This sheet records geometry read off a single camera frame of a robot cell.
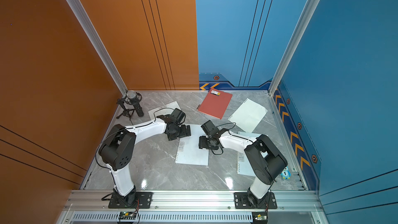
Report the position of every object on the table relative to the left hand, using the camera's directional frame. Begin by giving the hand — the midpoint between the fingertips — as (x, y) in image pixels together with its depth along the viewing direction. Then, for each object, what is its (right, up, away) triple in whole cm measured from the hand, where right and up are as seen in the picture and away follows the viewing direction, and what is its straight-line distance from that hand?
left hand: (186, 133), depth 95 cm
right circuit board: (+37, -35, -24) cm, 56 cm away
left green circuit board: (-24, -34, -24) cm, 48 cm away
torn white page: (+41, +10, +10) cm, 44 cm away
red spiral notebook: (+19, +19, +18) cm, 32 cm away
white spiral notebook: (+2, -10, -5) cm, 11 cm away
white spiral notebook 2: (+33, -16, -11) cm, 39 cm away
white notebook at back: (-10, +15, -7) cm, 19 cm away
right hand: (+10, -6, -4) cm, 13 cm away
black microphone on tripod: (-33, +19, -4) cm, 38 cm away
